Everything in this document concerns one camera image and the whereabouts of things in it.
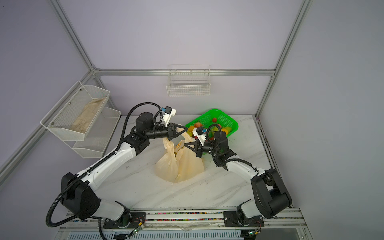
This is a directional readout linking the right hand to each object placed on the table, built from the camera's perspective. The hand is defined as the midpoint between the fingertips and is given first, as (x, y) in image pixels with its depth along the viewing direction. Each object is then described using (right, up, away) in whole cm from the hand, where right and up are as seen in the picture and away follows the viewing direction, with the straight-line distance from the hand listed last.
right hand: (185, 144), depth 76 cm
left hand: (+1, +8, -6) cm, 10 cm away
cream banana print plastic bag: (-4, -10, +1) cm, 11 cm away
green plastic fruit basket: (+20, +18, +38) cm, 46 cm away
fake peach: (+7, +11, +27) cm, 30 cm away
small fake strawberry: (+20, +15, +39) cm, 46 cm away
